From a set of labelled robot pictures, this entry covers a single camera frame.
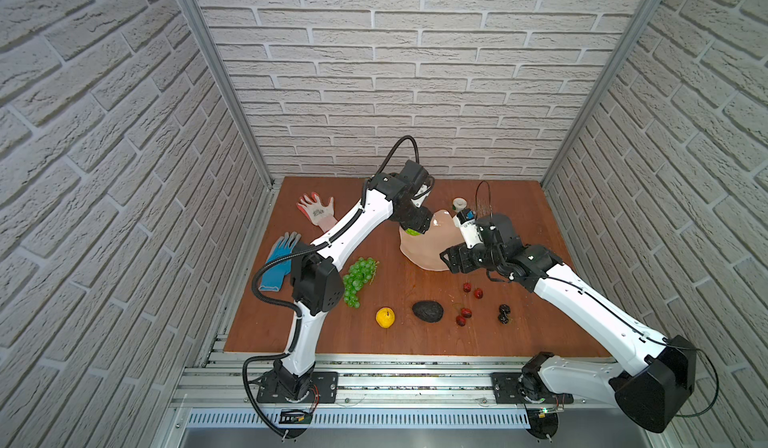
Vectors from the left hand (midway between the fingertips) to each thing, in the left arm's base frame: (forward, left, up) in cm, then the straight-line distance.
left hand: (423, 216), depth 86 cm
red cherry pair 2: (-23, -11, -18) cm, 31 cm away
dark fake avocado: (-23, -1, -15) cm, 27 cm away
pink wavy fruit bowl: (-1, -3, -16) cm, 16 cm away
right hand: (-12, -8, +1) cm, 14 cm away
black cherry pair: (-23, -23, -16) cm, 36 cm away
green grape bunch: (-10, +19, -14) cm, 26 cm away
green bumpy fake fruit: (-9, +4, +5) cm, 11 cm away
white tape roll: (+18, -17, -15) cm, 29 cm away
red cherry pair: (-17, -17, -17) cm, 29 cm away
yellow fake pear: (-24, +12, -14) cm, 30 cm away
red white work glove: (+16, +35, -18) cm, 43 cm away
